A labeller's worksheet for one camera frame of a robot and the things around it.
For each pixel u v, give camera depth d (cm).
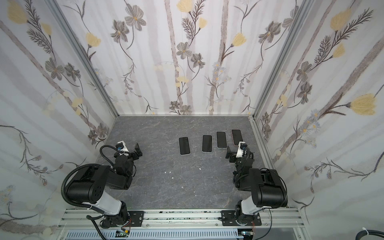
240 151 78
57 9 69
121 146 76
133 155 82
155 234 70
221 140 105
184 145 99
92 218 63
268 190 45
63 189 44
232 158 82
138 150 84
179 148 100
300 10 71
